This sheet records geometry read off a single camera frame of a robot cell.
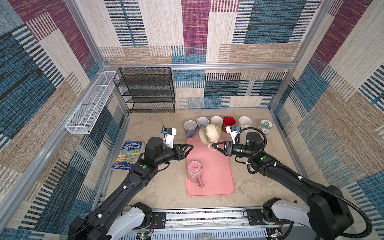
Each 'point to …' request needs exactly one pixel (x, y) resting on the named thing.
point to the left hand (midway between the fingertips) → (191, 145)
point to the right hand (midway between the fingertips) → (213, 147)
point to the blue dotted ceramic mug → (202, 121)
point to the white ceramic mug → (245, 122)
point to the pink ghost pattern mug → (194, 169)
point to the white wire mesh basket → (85, 118)
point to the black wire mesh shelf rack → (147, 90)
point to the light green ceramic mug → (217, 120)
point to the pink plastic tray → (217, 175)
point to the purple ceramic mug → (190, 126)
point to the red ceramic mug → (227, 121)
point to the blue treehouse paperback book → (127, 156)
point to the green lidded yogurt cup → (266, 125)
